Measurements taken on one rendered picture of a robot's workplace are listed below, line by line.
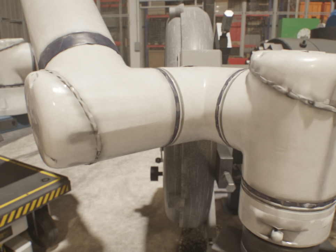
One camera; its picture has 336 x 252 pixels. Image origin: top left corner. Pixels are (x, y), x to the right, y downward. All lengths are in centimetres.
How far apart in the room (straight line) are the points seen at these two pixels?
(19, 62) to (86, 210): 87
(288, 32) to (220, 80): 788
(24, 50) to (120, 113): 93
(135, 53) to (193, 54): 787
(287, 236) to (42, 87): 23
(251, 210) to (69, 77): 20
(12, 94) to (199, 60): 79
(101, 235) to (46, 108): 118
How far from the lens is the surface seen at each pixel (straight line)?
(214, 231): 82
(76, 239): 136
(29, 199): 108
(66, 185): 116
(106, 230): 138
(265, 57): 22
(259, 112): 22
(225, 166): 58
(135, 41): 837
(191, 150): 59
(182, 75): 27
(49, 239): 127
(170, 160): 62
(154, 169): 84
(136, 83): 23
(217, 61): 51
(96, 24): 29
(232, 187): 54
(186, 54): 50
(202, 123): 27
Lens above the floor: 81
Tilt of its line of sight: 14 degrees down
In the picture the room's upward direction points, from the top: straight up
